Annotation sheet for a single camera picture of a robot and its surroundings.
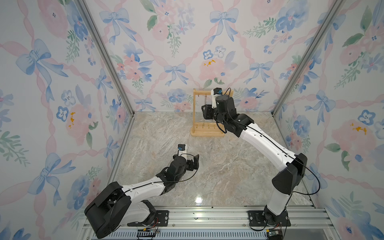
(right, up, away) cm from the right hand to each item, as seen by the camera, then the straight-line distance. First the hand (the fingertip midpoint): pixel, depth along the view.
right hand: (204, 106), depth 77 cm
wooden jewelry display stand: (+3, -12, +24) cm, 26 cm away
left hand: (-6, -26, +7) cm, 27 cm away
